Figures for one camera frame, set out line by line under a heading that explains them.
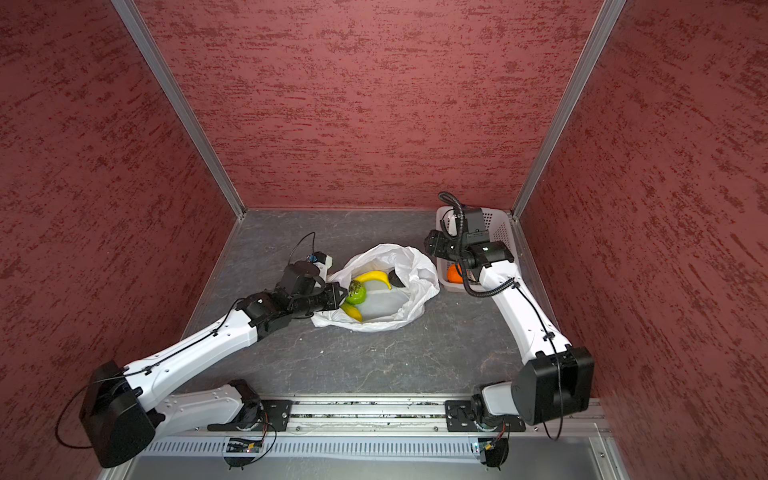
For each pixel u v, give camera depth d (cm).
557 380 40
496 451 71
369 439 71
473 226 60
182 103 88
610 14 71
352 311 89
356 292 90
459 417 74
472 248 56
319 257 71
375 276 98
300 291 60
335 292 68
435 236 72
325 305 69
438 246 71
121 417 38
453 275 96
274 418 74
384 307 94
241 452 73
